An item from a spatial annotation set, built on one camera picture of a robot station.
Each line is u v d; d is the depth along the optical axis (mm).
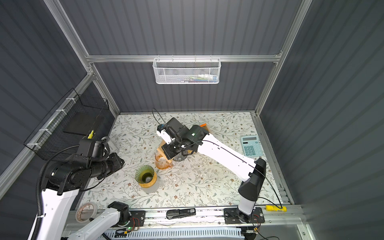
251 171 423
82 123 781
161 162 936
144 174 788
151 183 767
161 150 736
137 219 722
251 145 989
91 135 722
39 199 358
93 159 455
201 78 926
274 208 753
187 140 474
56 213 361
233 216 727
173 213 703
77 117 794
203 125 991
